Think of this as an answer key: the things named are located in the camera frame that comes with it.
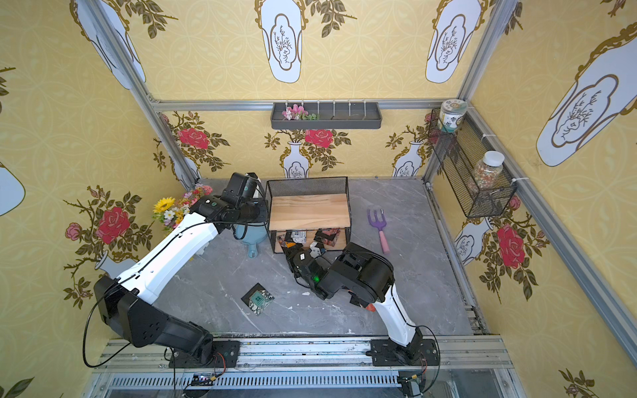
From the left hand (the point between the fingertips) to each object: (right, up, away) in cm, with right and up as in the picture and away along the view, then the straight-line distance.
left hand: (257, 209), depth 81 cm
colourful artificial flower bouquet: (-32, -1, +5) cm, 32 cm away
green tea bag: (-1, -31, +5) cm, 31 cm away
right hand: (+8, -14, +15) cm, 22 cm away
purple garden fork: (+45, -7, +23) cm, 51 cm away
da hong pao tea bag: (+37, -33, +1) cm, 50 cm away
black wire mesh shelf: (+16, -1, +8) cm, 18 cm away
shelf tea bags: (+23, -11, +17) cm, 31 cm away
